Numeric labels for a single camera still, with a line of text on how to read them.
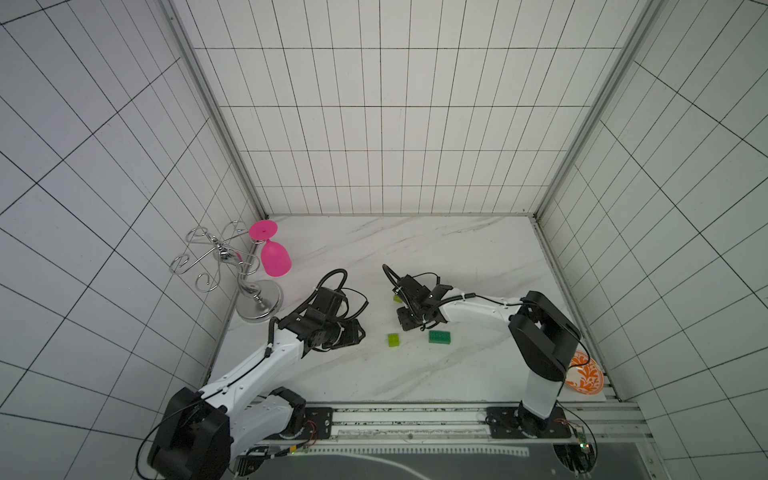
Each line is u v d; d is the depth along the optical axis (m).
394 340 0.86
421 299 0.69
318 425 0.72
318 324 0.63
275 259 0.85
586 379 0.79
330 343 0.69
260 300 0.94
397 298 0.74
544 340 0.47
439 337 0.86
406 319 0.81
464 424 0.74
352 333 0.71
